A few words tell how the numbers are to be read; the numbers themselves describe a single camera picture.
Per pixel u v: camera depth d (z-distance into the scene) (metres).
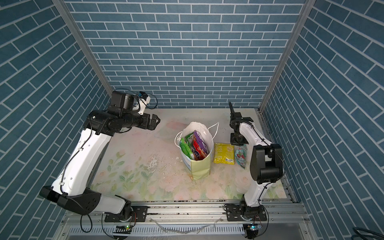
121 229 0.73
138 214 0.74
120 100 0.47
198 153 0.83
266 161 0.49
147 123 0.59
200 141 0.80
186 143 0.78
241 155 0.87
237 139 0.79
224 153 0.92
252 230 0.72
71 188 0.38
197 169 0.76
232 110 0.84
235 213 0.74
